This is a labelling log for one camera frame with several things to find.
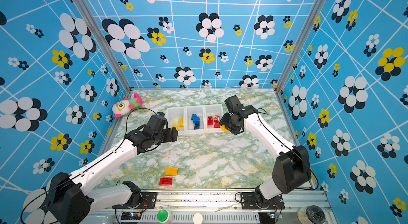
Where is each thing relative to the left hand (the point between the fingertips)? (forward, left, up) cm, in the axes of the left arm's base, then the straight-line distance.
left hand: (173, 132), depth 82 cm
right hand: (+4, -28, +1) cm, 28 cm away
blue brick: (+13, -11, -11) cm, 20 cm away
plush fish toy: (+22, +38, -6) cm, 44 cm away
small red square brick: (+13, -24, -13) cm, 30 cm away
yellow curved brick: (+13, -1, -10) cm, 17 cm away
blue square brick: (+17, -10, -11) cm, 22 cm away
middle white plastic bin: (+22, -13, -10) cm, 28 cm away
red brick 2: (-21, +3, -11) cm, 24 cm away
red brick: (+16, -24, -11) cm, 31 cm away
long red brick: (+15, -19, -12) cm, 27 cm away
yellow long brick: (-15, +2, -15) cm, 21 cm away
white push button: (-36, -14, -6) cm, 39 cm away
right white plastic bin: (+22, -20, -10) cm, 31 cm away
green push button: (-35, 0, -4) cm, 36 cm away
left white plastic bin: (+19, +5, -11) cm, 23 cm away
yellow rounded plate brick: (0, -27, +3) cm, 27 cm away
